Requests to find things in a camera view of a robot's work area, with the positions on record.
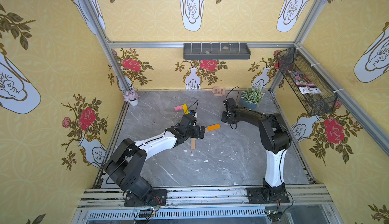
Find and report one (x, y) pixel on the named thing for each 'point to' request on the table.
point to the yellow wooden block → (185, 108)
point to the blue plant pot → (251, 106)
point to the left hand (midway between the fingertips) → (200, 129)
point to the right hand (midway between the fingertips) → (224, 119)
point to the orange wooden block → (214, 126)
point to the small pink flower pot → (131, 97)
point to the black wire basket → (290, 59)
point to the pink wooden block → (178, 108)
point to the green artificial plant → (253, 95)
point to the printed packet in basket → (305, 85)
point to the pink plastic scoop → (217, 90)
